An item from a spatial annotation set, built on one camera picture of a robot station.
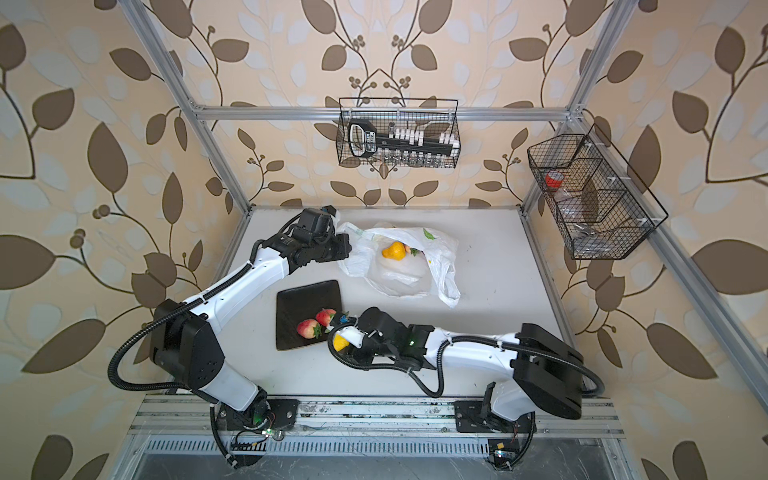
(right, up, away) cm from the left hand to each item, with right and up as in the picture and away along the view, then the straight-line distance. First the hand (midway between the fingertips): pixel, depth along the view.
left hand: (355, 244), depth 84 cm
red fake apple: (-10, -21, +4) cm, 24 cm away
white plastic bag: (+21, -8, -5) cm, 23 cm away
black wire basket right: (+68, +11, -1) cm, 69 cm away
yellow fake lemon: (-3, -25, -10) cm, 27 cm away
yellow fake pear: (+12, -3, +18) cm, 22 cm away
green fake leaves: (+18, -3, +21) cm, 28 cm away
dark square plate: (-20, -19, +9) cm, 29 cm away
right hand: (-2, -26, -9) cm, 27 cm away
